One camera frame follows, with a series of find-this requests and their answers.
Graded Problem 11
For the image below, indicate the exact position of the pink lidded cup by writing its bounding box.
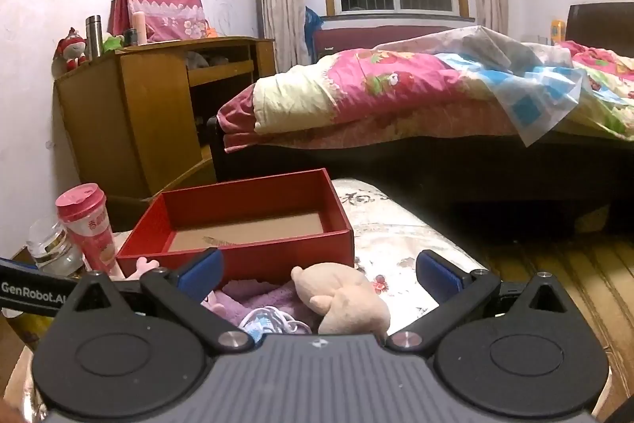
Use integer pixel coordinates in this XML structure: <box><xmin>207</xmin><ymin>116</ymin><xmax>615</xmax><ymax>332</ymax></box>
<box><xmin>55</xmin><ymin>183</ymin><xmax>118</xmax><ymax>278</ymax></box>

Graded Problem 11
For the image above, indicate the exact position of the dark wooden headboard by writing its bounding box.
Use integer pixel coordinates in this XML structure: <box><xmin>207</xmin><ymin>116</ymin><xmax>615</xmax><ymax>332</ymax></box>
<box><xmin>565</xmin><ymin>2</ymin><xmax>634</xmax><ymax>57</ymax></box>

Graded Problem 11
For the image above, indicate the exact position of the red cardboard box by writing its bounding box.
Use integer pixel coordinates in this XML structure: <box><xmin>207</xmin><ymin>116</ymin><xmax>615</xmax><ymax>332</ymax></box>
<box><xmin>116</xmin><ymin>168</ymin><xmax>355</xmax><ymax>281</ymax></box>

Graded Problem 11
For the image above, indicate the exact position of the pink cloth covered box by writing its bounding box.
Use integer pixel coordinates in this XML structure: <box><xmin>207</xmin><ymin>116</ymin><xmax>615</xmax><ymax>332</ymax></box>
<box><xmin>109</xmin><ymin>0</ymin><xmax>209</xmax><ymax>43</ymax></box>

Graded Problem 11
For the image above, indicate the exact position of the blue checked sheet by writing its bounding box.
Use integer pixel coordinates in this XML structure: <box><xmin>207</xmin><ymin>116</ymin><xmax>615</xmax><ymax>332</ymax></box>
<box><xmin>371</xmin><ymin>24</ymin><xmax>588</xmax><ymax>146</ymax></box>

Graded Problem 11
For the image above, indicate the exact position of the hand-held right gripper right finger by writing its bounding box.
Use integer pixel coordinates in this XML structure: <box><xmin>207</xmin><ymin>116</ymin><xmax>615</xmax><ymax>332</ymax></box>
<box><xmin>385</xmin><ymin>249</ymin><xmax>570</xmax><ymax>353</ymax></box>

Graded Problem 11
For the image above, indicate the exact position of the purple towel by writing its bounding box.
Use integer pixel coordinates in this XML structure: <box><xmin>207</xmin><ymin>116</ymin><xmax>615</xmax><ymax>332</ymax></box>
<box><xmin>213</xmin><ymin>280</ymin><xmax>318</xmax><ymax>335</ymax></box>

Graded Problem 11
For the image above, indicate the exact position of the pink pig plush toy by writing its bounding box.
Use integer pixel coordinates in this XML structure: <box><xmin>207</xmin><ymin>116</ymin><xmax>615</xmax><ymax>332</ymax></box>
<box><xmin>119</xmin><ymin>256</ymin><xmax>223</xmax><ymax>320</ymax></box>

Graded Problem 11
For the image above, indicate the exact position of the white floral cloth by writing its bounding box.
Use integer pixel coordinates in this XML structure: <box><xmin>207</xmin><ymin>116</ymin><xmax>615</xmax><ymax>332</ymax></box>
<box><xmin>10</xmin><ymin>178</ymin><xmax>491</xmax><ymax>423</ymax></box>

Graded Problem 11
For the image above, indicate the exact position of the clear glass jar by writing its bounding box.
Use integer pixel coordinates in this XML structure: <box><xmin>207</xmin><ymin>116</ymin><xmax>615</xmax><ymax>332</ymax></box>
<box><xmin>26</xmin><ymin>217</ymin><xmax>85</xmax><ymax>278</ymax></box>

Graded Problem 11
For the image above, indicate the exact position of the pink candle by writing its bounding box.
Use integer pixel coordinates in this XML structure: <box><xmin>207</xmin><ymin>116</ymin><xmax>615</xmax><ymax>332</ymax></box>
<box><xmin>132</xmin><ymin>11</ymin><xmax>148</xmax><ymax>46</ymax></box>

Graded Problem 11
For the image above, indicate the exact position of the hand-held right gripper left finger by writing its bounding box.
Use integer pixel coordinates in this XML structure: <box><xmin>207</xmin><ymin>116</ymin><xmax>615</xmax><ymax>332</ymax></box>
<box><xmin>59</xmin><ymin>249</ymin><xmax>256</xmax><ymax>353</ymax></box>

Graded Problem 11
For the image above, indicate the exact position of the bed with pink quilt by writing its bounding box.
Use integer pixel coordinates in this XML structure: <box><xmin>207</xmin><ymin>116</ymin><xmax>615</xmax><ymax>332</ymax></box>
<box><xmin>218</xmin><ymin>39</ymin><xmax>634</xmax><ymax>156</ymax></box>

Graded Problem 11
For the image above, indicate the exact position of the steel thermos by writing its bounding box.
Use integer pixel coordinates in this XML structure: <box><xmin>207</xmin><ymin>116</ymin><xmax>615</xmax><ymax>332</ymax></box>
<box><xmin>85</xmin><ymin>15</ymin><xmax>104</xmax><ymax>58</ymax></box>

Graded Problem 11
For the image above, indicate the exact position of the blue bag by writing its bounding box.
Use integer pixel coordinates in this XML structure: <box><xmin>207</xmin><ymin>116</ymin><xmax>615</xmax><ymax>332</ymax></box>
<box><xmin>304</xmin><ymin>6</ymin><xmax>324</xmax><ymax>62</ymax></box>

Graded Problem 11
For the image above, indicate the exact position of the maroon bench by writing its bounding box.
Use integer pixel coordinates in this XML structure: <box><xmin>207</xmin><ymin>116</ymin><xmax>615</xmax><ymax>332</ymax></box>
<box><xmin>312</xmin><ymin>24</ymin><xmax>479</xmax><ymax>57</ymax></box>

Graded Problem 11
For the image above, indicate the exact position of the beige plush toy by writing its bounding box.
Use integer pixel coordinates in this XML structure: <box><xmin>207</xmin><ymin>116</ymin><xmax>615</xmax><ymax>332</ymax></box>
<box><xmin>290</xmin><ymin>262</ymin><xmax>391</xmax><ymax>337</ymax></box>

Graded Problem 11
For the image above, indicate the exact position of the red plush doll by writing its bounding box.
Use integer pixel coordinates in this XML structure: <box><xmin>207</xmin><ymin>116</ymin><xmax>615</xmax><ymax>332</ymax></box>
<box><xmin>54</xmin><ymin>27</ymin><xmax>87</xmax><ymax>72</ymax></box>

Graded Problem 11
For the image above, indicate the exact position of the wooden cabinet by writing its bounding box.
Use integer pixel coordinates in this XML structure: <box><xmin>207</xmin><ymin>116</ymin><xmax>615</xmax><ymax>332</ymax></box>
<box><xmin>53</xmin><ymin>36</ymin><xmax>277</xmax><ymax>206</ymax></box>

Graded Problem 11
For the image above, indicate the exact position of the blue face mask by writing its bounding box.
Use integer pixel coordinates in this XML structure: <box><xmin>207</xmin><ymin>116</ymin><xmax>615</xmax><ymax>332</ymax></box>
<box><xmin>240</xmin><ymin>306</ymin><xmax>313</xmax><ymax>335</ymax></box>

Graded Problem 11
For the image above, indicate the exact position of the dark bed frame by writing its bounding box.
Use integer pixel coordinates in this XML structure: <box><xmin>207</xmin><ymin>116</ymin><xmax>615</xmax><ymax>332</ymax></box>
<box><xmin>207</xmin><ymin>116</ymin><xmax>634</xmax><ymax>226</ymax></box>

